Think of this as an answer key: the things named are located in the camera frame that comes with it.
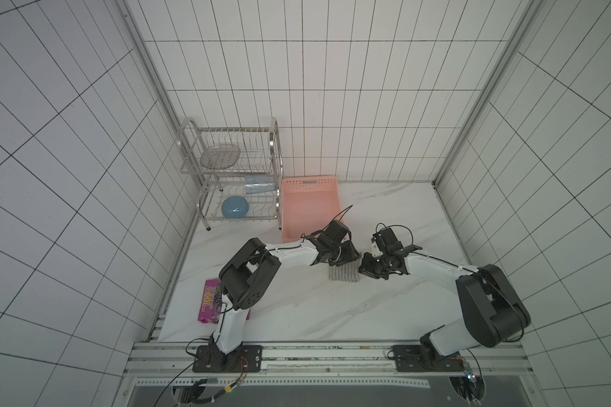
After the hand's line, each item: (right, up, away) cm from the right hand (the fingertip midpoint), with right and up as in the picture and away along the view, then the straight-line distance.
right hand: (351, 269), depth 90 cm
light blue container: (-38, +32, +17) cm, 52 cm away
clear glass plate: (-49, +42, +2) cm, 64 cm away
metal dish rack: (-43, +39, +17) cm, 60 cm away
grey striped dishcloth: (-2, 0, -3) cm, 3 cm away
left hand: (+1, +3, -1) cm, 3 cm away
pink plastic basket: (-16, +24, +14) cm, 32 cm away
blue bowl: (-46, +23, +10) cm, 52 cm away
